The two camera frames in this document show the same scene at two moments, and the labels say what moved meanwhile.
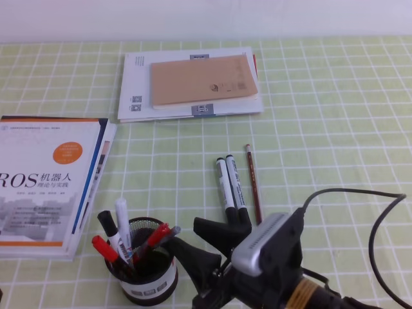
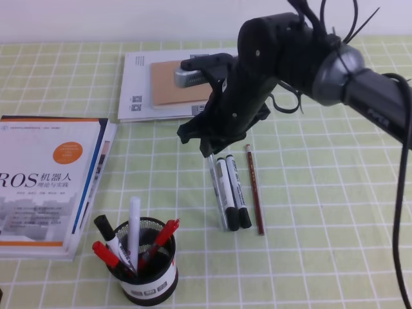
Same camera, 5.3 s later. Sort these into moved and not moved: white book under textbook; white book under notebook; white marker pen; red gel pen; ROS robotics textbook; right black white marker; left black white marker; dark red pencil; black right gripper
Moved: white marker pen; red gel pen; black right gripper
Not moved: ROS robotics textbook; white book under notebook; left black white marker; right black white marker; dark red pencil; white book under textbook
